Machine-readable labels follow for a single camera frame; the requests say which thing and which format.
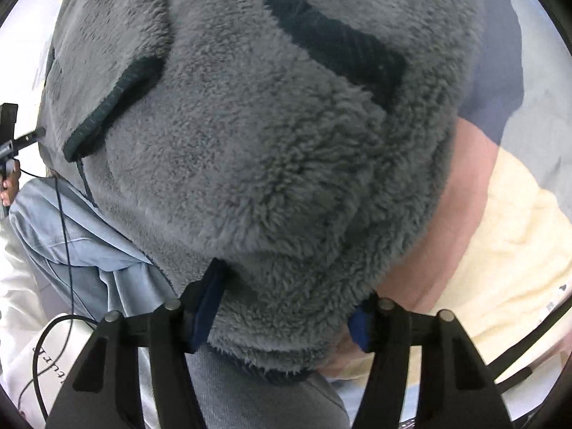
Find grey fleece jacket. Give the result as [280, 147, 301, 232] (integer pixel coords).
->
[38, 0, 489, 386]

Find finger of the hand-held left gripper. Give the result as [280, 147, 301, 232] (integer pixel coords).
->
[15, 127, 46, 147]

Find black cable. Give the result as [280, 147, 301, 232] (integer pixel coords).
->
[18, 167, 99, 418]

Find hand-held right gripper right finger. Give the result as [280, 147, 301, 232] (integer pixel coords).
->
[346, 292, 512, 429]

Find person's left hand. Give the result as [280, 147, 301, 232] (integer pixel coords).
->
[0, 160, 21, 207]

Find person's light blue pants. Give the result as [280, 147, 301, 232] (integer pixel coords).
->
[9, 178, 350, 429]

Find patchwork bed cover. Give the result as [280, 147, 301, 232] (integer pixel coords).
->
[319, 0, 572, 429]

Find black strap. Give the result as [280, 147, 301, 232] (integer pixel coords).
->
[489, 295, 572, 396]

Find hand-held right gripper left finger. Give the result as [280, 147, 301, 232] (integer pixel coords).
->
[45, 257, 228, 429]

